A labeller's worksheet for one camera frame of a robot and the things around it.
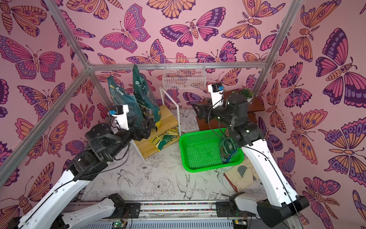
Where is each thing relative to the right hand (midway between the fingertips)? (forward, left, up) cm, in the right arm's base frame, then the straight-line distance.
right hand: (197, 102), depth 62 cm
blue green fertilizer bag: (-3, -19, -31) cm, 36 cm away
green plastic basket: (0, -4, -44) cm, 44 cm away
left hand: (-7, +21, -1) cm, 23 cm away
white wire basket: (+49, +6, -16) cm, 52 cm away
